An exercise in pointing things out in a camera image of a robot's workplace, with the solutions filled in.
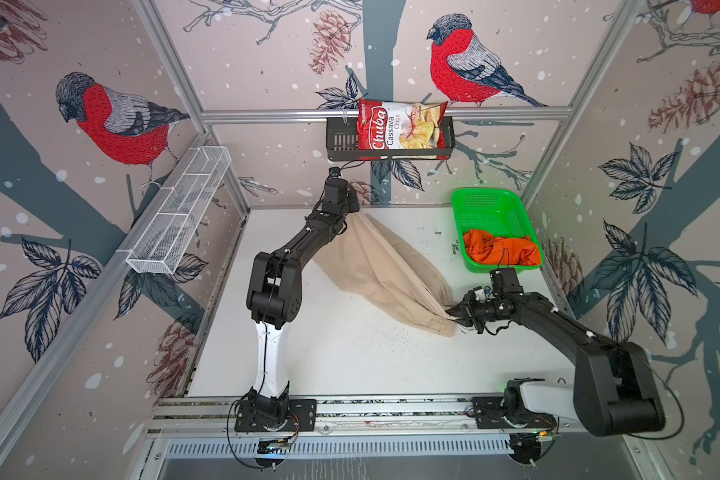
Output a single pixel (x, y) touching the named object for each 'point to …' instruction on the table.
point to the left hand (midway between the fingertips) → (350, 190)
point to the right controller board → (527, 446)
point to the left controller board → (271, 444)
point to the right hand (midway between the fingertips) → (442, 317)
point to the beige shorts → (370, 260)
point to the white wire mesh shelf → (165, 240)
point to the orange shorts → (485, 248)
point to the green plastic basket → (501, 213)
